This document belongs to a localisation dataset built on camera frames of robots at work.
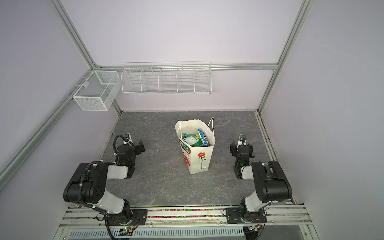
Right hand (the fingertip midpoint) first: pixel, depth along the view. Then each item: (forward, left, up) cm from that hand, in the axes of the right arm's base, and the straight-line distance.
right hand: (243, 144), depth 93 cm
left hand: (+1, +69, +2) cm, 69 cm away
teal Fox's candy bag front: (+3, +36, +6) cm, 36 cm away
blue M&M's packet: (-7, +24, +13) cm, 29 cm away
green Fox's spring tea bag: (-5, +30, +12) cm, 33 cm away
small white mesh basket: (+30, +96, +19) cm, 102 cm away
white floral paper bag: (-15, +28, +10) cm, 33 cm away
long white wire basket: (+36, +47, +24) cm, 64 cm away
